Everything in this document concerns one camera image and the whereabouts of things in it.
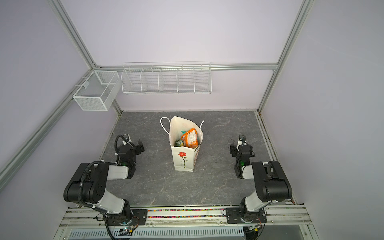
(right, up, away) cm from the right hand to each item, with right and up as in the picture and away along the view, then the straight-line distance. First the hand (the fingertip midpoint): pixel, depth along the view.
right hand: (242, 144), depth 93 cm
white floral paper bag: (-35, -5, -17) cm, 39 cm away
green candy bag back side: (-39, +2, -11) cm, 40 cm away
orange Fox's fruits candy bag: (-32, +5, -11) cm, 34 cm away
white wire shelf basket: (-49, +44, +5) cm, 66 cm away
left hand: (-69, +1, -1) cm, 69 cm away
